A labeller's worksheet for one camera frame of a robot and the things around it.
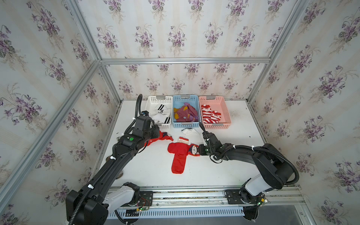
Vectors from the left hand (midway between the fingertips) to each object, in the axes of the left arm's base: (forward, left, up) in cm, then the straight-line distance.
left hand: (156, 128), depth 79 cm
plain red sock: (-6, -15, -20) cm, 25 cm away
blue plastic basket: (+40, -13, -17) cm, 45 cm away
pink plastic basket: (+38, -46, -19) cm, 63 cm away
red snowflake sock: (-5, -23, -19) cm, 30 cm away
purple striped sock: (+22, -19, -13) cm, 32 cm away
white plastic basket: (+38, +10, -18) cm, 43 cm away
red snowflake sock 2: (+5, -2, -18) cm, 19 cm away
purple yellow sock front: (+25, -12, -16) cm, 32 cm away
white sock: (+23, -1, -15) cm, 27 cm away
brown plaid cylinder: (-20, +21, -19) cm, 35 cm away
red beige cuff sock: (+3, -16, -19) cm, 25 cm away
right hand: (-4, -27, -19) cm, 34 cm away
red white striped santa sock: (+28, -36, -18) cm, 49 cm away
